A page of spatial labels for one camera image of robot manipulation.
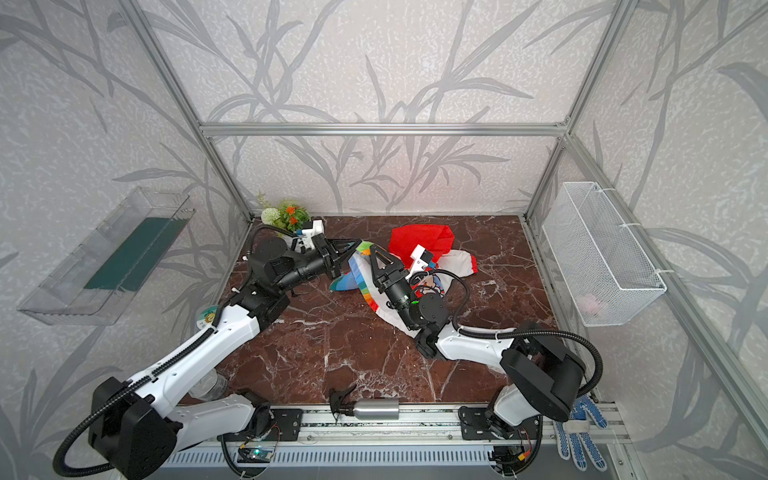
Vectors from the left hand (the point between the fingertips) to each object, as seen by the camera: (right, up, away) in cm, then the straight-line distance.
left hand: (364, 236), depth 65 cm
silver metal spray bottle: (-1, -43, +8) cm, 44 cm away
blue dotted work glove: (+50, -48, +7) cm, 70 cm away
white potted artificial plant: (-30, +7, +31) cm, 44 cm away
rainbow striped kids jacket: (+21, -1, +45) cm, 50 cm away
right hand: (+1, -1, +1) cm, 2 cm away
